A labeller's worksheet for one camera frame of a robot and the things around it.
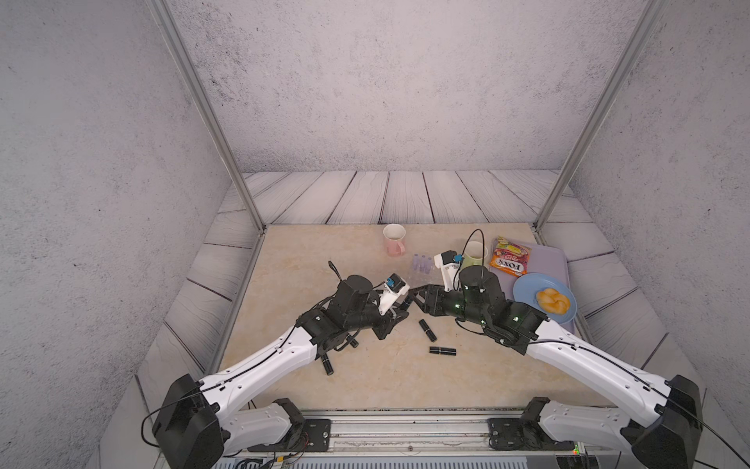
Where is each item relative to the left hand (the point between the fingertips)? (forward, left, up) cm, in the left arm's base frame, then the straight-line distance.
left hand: (408, 313), depth 74 cm
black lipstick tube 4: (-6, +22, -20) cm, 30 cm away
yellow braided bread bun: (+12, -48, -16) cm, 52 cm away
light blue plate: (+18, -43, -18) cm, 50 cm away
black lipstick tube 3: (+1, +15, -19) cm, 25 cm away
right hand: (+2, -1, +6) cm, 6 cm away
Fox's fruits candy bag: (+31, -41, -17) cm, 54 cm away
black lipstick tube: (+1, +1, +2) cm, 2 cm away
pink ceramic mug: (+39, +1, -12) cm, 41 cm away
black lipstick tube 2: (+4, -8, -20) cm, 22 cm away
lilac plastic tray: (+31, -54, -18) cm, 64 cm away
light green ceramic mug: (+30, -26, -14) cm, 42 cm away
